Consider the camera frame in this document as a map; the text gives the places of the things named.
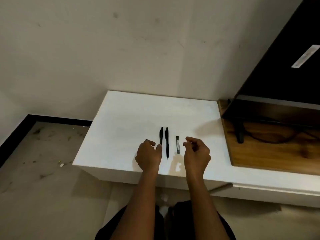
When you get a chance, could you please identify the person's right hand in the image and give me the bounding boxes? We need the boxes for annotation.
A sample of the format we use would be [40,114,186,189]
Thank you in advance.
[183,137,211,177]

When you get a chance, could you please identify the brown wooden board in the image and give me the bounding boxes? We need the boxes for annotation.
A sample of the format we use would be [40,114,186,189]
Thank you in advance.
[217,98,320,176]

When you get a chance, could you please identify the person's left forearm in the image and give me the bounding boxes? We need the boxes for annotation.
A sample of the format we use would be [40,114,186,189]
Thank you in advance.
[110,170,160,240]

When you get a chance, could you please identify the black cable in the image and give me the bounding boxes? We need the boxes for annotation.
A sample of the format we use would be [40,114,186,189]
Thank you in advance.
[243,122,320,144]

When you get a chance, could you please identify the person's left hand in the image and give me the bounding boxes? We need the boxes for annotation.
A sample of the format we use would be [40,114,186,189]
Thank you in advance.
[135,139,162,173]

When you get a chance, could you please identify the white rectangular sticker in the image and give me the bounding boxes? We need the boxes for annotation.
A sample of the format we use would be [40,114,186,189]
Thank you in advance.
[291,45,320,69]

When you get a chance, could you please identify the person's black trousers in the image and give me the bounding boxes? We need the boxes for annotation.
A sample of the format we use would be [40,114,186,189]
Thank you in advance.
[94,200,237,240]

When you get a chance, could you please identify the person's right forearm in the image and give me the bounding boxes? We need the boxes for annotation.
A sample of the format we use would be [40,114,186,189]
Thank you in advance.
[185,172,231,240]

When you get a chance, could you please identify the black television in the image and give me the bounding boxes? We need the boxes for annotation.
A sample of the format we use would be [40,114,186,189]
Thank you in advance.
[221,0,320,129]

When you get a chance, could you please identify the black skirting board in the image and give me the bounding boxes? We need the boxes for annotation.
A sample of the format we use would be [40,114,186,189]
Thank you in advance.
[0,114,93,168]

